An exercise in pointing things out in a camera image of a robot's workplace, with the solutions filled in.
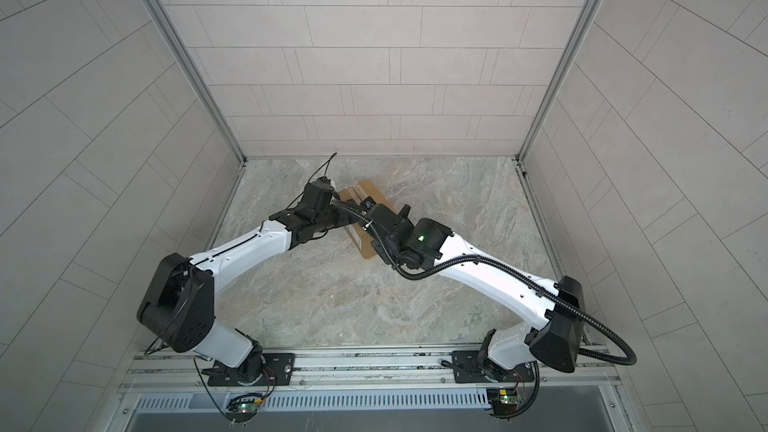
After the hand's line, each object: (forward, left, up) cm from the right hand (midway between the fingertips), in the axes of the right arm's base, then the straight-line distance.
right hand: (387, 238), depth 74 cm
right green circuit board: (-33, -24, -20) cm, 46 cm away
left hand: (+14, +8, -6) cm, 17 cm away
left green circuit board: (-31, +32, -16) cm, 47 cm away
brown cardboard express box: (+19, +7, -3) cm, 20 cm away
